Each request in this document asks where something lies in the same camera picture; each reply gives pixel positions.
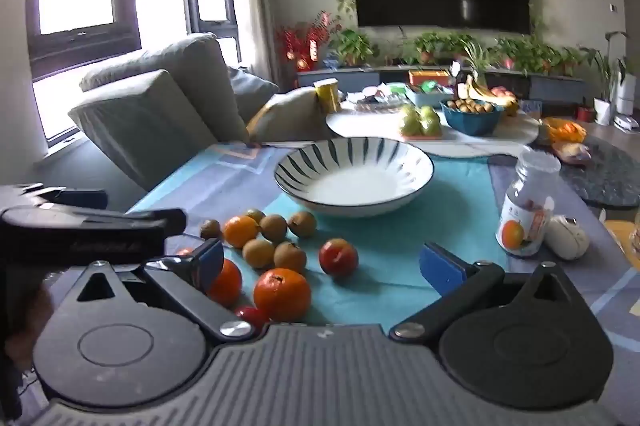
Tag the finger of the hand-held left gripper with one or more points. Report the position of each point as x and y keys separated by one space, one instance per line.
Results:
x=82 y=198
x=155 y=222

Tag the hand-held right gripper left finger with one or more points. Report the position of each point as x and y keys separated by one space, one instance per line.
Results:
x=209 y=262

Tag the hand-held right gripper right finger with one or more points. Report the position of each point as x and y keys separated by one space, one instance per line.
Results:
x=440 y=267

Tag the large orange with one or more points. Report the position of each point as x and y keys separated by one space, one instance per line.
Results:
x=227 y=283
x=282 y=296

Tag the small green-brown fruit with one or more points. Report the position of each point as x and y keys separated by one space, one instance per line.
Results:
x=210 y=229
x=255 y=215

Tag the small orange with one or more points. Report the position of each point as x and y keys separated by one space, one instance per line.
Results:
x=241 y=231

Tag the brown round fruit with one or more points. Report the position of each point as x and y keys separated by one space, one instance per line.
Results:
x=290 y=257
x=258 y=253
x=273 y=228
x=302 y=224

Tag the red apple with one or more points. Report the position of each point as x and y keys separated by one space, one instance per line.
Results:
x=338 y=257
x=252 y=317

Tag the striped white ceramic bowl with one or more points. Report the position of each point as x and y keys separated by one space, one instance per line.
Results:
x=352 y=186

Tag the pile of small brown fruits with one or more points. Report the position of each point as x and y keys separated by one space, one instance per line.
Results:
x=470 y=107

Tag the person's left hand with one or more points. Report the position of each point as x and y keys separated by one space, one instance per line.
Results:
x=30 y=321

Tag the grey sofa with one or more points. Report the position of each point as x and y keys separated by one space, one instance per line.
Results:
x=150 y=116

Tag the glass jar with white lid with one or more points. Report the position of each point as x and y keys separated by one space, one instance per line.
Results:
x=527 y=206

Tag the white rounded object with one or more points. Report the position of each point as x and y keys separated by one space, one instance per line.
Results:
x=566 y=238

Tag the dark blue bowl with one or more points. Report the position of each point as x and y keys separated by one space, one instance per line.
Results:
x=472 y=123

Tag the bunch of green apples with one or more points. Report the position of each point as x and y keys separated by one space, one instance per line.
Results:
x=420 y=121

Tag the round white coffee table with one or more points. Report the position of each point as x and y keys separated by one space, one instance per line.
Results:
x=370 y=126

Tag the grey-blue pillow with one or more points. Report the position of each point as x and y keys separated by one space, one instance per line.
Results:
x=252 y=91

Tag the beige cushion with yellow trim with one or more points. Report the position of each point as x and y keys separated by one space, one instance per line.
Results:
x=287 y=116

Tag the light blue basket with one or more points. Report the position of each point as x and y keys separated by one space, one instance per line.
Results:
x=427 y=97

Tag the pink bowl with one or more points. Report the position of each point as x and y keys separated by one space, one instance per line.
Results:
x=570 y=152

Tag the glass plate of snacks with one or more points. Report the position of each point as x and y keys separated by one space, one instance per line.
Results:
x=372 y=105

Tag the bunch of bananas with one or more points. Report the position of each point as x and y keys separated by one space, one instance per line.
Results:
x=487 y=92

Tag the orange basket of tangerines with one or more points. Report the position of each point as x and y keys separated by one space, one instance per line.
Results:
x=565 y=131

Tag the orange box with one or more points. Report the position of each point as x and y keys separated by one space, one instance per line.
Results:
x=429 y=77

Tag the dark round marble table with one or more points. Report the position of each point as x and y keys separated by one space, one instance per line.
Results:
x=610 y=176

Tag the yellow can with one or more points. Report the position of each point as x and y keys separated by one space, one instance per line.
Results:
x=327 y=97

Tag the grey television cabinet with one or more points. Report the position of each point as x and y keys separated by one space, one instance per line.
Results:
x=345 y=78

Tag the red pot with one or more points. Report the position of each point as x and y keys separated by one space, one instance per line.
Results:
x=586 y=114

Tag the green potted plant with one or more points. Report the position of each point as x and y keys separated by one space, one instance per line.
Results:
x=460 y=43
x=431 y=46
x=540 y=56
x=510 y=51
x=571 y=60
x=354 y=46

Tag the tall plant in white pot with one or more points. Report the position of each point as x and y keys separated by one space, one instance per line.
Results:
x=602 y=106

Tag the red festive decoration plant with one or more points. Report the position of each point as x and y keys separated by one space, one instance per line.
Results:
x=302 y=38

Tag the white robot vacuum dock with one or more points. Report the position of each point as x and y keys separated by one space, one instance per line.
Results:
x=627 y=122

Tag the white air purifier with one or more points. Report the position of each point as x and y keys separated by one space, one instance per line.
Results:
x=627 y=92

